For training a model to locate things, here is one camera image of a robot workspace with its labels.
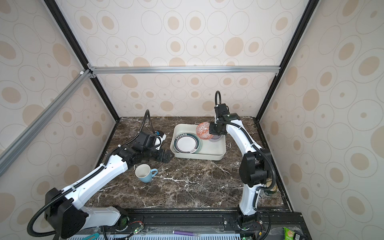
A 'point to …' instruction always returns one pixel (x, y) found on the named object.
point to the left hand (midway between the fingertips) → (171, 152)
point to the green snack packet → (289, 234)
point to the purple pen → (183, 232)
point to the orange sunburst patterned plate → (187, 142)
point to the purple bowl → (216, 138)
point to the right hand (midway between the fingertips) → (213, 130)
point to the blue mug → (144, 172)
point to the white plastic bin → (210, 150)
